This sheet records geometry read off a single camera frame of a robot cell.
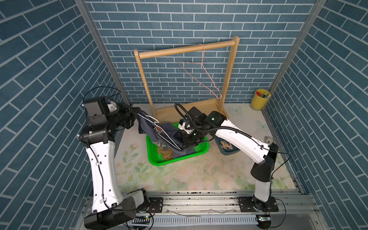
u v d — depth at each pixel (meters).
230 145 0.52
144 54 0.65
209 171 0.86
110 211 0.35
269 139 0.97
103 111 0.46
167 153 0.89
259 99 1.10
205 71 1.00
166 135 0.63
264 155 0.45
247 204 0.74
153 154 0.91
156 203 0.74
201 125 0.53
